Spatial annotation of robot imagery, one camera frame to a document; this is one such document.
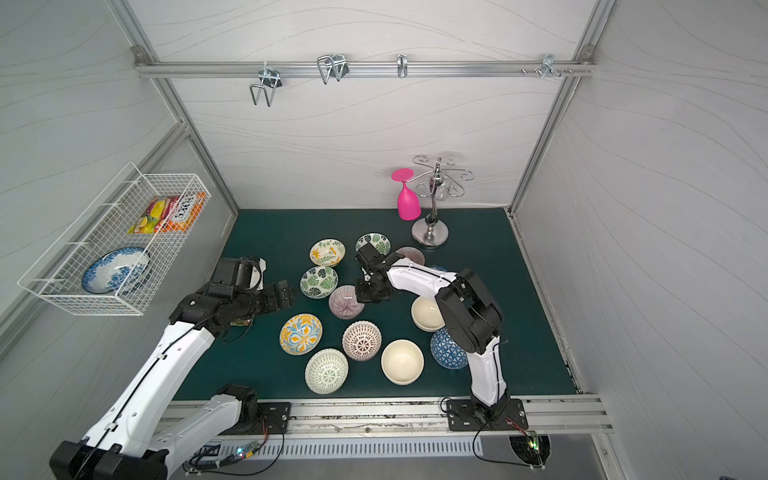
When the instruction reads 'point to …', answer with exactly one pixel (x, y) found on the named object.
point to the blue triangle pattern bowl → (445, 351)
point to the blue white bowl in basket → (115, 269)
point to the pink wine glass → (409, 205)
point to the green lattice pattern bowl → (326, 371)
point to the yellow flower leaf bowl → (327, 252)
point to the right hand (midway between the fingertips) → (361, 296)
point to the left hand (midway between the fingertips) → (282, 296)
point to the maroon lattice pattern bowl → (362, 340)
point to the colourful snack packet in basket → (176, 213)
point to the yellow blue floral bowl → (300, 333)
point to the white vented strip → (234, 450)
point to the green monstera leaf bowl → (318, 282)
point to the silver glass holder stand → (434, 231)
